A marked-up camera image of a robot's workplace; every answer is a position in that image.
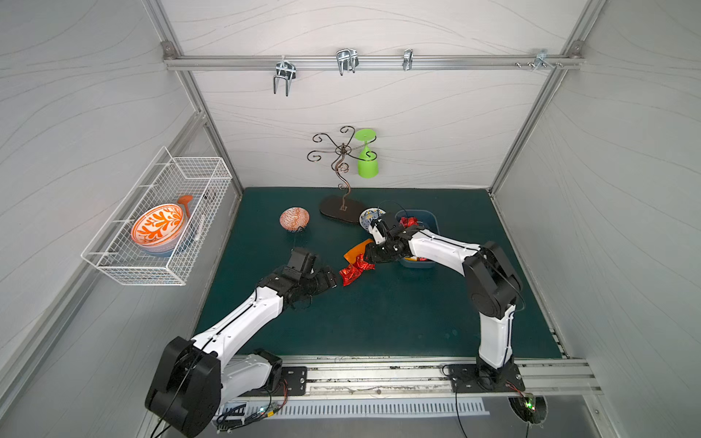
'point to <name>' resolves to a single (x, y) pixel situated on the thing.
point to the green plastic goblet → (368, 161)
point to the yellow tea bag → (413, 259)
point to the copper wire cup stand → (333, 206)
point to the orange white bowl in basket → (160, 228)
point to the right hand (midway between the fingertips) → (369, 255)
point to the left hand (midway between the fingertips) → (330, 282)
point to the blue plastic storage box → (429, 219)
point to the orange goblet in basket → (185, 199)
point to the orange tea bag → (360, 248)
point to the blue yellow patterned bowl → (369, 214)
